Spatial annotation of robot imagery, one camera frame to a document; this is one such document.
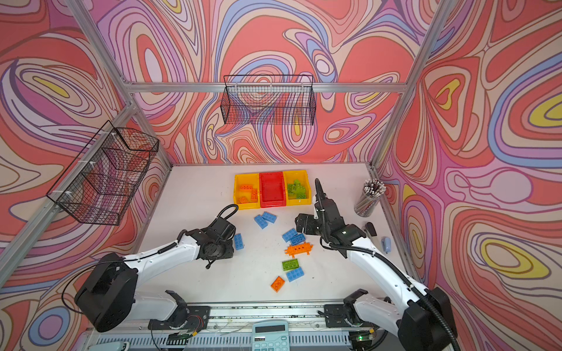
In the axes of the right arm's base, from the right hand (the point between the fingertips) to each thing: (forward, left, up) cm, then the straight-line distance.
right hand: (307, 226), depth 82 cm
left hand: (-4, +30, -11) cm, 32 cm away
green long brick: (+24, 0, -10) cm, 25 cm away
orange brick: (+29, +27, -10) cm, 41 cm away
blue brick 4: (-14, +5, -12) cm, 19 cm away
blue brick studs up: (+2, +8, -11) cm, 13 cm away
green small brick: (+30, +2, -9) cm, 32 cm away
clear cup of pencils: (+12, -27, +4) cm, 30 cm away
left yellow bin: (+27, +27, -11) cm, 40 cm away
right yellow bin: (+31, +5, -7) cm, 32 cm away
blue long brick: (0, +28, -10) cm, 30 cm away
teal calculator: (-33, +14, -11) cm, 38 cm away
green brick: (+25, +4, -8) cm, 27 cm away
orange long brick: (+24, +23, -10) cm, 34 cm away
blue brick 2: (+9, +18, -11) cm, 23 cm away
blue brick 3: (+1, +3, -12) cm, 12 cm away
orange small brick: (+22, +28, -11) cm, 37 cm away
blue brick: (+12, +15, -11) cm, 22 cm away
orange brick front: (-17, +12, -12) cm, 24 cm away
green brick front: (-10, +7, -12) cm, 17 cm away
